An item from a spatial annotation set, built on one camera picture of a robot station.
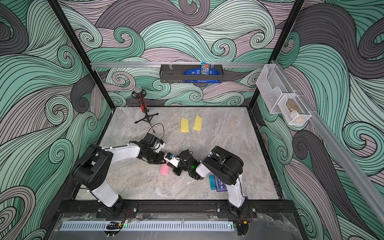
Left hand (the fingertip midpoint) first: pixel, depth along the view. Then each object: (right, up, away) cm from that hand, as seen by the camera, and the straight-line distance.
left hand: (166, 160), depth 90 cm
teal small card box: (+28, -9, -6) cm, 30 cm away
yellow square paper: (+21, +22, +20) cm, 37 cm away
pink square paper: (0, -5, -2) cm, 5 cm away
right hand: (+2, -2, +1) cm, 3 cm away
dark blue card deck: (+31, -11, -10) cm, 35 cm away
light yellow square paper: (+11, +21, +20) cm, 31 cm away
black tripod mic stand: (-16, +27, +16) cm, 35 cm away
